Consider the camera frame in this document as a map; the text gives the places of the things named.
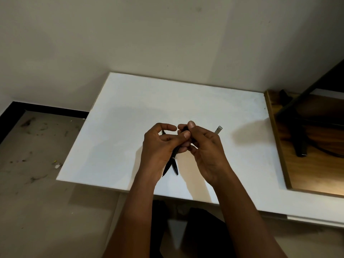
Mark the person's black trousers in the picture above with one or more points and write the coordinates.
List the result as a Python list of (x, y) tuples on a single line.
[(209, 236)]

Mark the person's right hand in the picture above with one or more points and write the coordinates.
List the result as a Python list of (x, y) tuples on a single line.
[(212, 158)]

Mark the black television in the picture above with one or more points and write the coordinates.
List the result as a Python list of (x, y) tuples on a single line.
[(333, 83)]

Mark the black television foot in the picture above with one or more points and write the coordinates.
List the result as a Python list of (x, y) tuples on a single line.
[(301, 150)]

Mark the black mechanical pencil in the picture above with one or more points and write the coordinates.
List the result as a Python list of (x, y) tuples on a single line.
[(169, 165), (175, 169)]

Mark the person's right forearm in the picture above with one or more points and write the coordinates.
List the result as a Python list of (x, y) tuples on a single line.
[(247, 225)]

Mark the person's left forearm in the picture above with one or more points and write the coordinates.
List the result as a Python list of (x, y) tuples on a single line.
[(131, 225)]

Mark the black skirting board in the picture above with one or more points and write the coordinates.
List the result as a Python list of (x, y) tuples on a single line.
[(13, 120)]

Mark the brown wooden board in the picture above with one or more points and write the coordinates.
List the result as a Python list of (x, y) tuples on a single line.
[(314, 177)]

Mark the person's left hand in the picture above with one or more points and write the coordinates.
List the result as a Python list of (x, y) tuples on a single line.
[(156, 155)]

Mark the grey lead refill case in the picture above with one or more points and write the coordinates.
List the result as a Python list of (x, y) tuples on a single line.
[(218, 130)]

